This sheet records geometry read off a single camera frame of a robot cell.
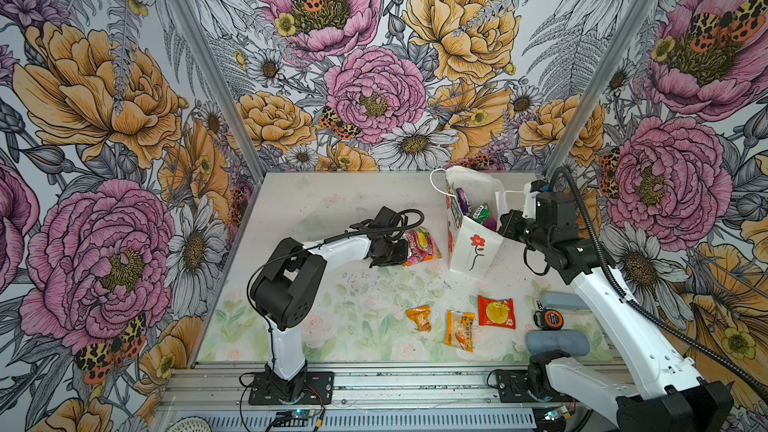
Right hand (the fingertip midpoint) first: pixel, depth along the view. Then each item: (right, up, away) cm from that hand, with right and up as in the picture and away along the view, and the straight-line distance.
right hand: (500, 226), depth 77 cm
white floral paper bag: (-6, -6, +4) cm, 9 cm away
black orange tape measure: (+15, -26, +5) cm, 30 cm away
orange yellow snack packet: (-9, -28, +5) cm, 30 cm away
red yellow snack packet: (+2, -25, +8) cm, 26 cm away
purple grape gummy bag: (-5, +6, +16) cm, 17 cm away
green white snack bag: (-2, +3, +8) cm, 9 cm away
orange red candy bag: (-18, -8, +20) cm, 28 cm away
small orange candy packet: (-19, -26, +8) cm, 33 cm away
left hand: (-24, -13, +15) cm, 31 cm away
